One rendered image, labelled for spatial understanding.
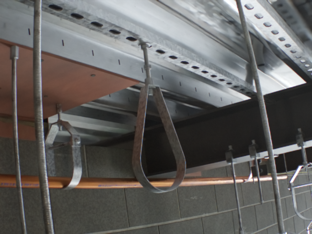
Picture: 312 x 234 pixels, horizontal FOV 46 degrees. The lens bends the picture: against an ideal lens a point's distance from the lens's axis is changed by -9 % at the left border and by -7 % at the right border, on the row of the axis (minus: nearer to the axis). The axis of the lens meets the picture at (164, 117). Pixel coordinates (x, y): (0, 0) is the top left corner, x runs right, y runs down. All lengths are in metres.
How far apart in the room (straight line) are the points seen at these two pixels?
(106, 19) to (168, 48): 0.20
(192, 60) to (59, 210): 0.71
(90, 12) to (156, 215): 1.26
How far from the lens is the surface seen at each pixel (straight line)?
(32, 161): 1.32
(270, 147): 0.60
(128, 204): 1.64
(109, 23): 0.72
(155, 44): 0.82
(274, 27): 0.84
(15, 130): 0.75
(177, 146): 0.78
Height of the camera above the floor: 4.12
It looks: 13 degrees up
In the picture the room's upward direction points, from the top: 8 degrees counter-clockwise
